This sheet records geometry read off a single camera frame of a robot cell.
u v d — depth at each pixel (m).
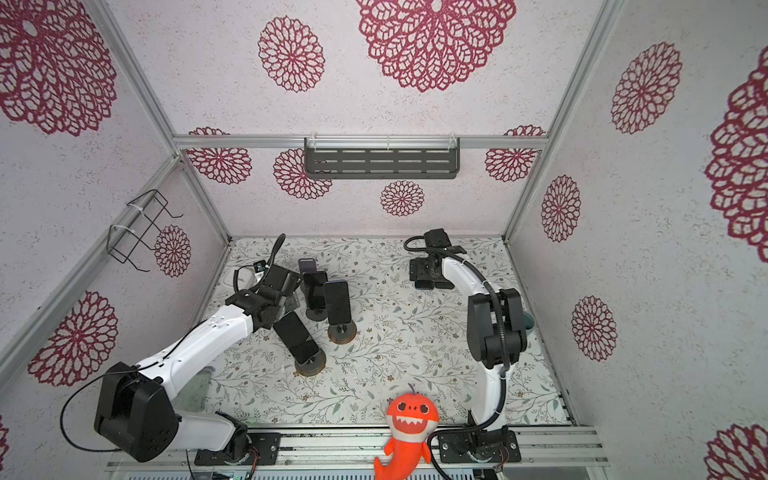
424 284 0.89
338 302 0.93
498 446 0.68
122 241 0.73
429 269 0.85
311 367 0.87
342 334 0.95
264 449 0.74
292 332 0.81
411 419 0.70
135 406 0.41
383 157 0.93
